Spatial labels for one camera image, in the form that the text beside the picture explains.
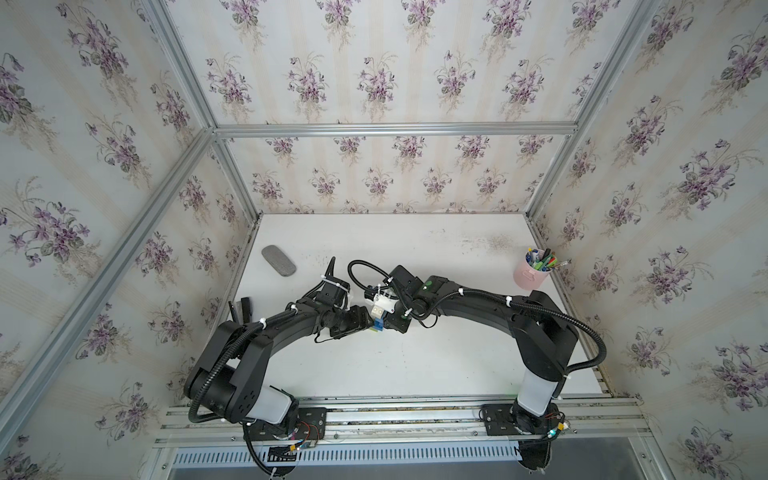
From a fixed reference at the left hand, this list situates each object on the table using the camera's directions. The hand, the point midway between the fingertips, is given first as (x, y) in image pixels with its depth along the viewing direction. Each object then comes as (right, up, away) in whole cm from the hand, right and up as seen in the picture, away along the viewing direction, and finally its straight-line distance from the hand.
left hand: (365, 326), depth 88 cm
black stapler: (-39, +4, +2) cm, 39 cm away
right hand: (+8, +3, -2) cm, 9 cm away
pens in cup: (+54, +20, +1) cm, 57 cm away
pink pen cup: (+52, +14, +5) cm, 54 cm away
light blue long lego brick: (+4, +2, -4) cm, 6 cm away
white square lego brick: (+4, +6, -7) cm, 10 cm away
